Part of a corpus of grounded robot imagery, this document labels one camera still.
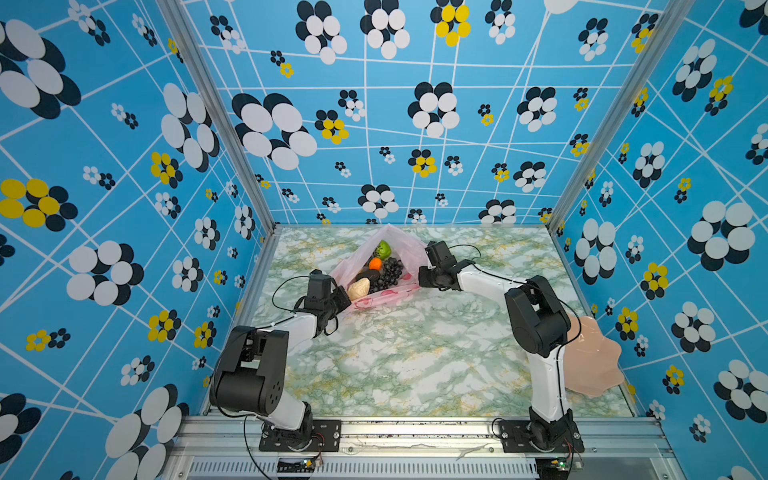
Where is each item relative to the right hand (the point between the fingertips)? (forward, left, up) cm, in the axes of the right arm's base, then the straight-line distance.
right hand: (425, 275), depth 101 cm
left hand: (-8, +25, +2) cm, 26 cm away
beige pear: (-7, +22, +3) cm, 23 cm away
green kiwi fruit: (+9, +14, +3) cm, 17 cm away
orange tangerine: (+3, +17, +2) cm, 18 cm away
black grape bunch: (0, +13, 0) cm, 13 cm away
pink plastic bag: (-5, +27, +9) cm, 28 cm away
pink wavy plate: (-29, -45, -1) cm, 53 cm away
